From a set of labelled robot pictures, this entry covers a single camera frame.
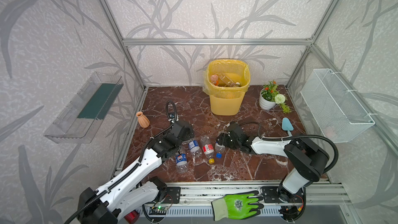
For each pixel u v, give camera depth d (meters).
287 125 0.99
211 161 0.82
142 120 0.92
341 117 0.62
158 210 0.72
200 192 0.76
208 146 0.84
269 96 1.01
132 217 0.66
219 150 0.85
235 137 0.71
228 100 0.96
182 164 0.81
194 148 0.85
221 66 0.99
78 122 0.63
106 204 0.39
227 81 1.02
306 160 0.46
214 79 0.96
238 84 1.02
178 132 0.57
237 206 0.70
